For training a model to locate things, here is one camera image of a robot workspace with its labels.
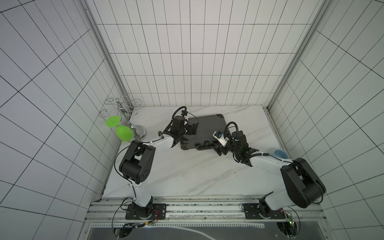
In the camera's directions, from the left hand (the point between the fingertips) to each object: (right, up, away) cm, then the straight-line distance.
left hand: (190, 127), depth 96 cm
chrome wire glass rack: (-39, +12, -13) cm, 43 cm away
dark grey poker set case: (+9, -6, -4) cm, 12 cm away
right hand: (+17, -5, -5) cm, 19 cm away
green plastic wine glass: (-39, -3, -11) cm, 41 cm away
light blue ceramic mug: (+55, -16, -8) cm, 58 cm away
